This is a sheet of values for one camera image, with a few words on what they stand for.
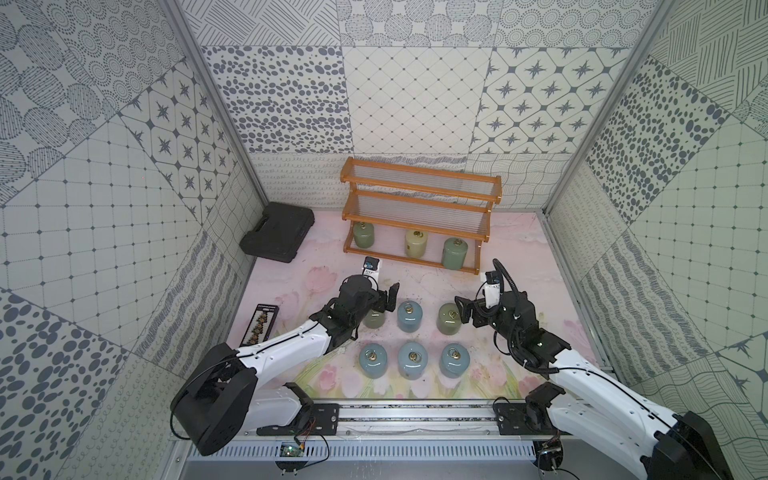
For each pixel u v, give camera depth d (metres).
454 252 0.97
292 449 0.72
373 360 0.76
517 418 0.73
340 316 0.64
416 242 1.01
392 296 0.76
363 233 1.04
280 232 1.09
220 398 0.41
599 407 0.49
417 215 1.08
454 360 0.76
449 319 0.84
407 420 0.76
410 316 0.85
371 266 0.73
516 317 0.60
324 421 0.74
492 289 0.72
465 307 0.75
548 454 0.72
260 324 0.88
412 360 0.75
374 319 0.86
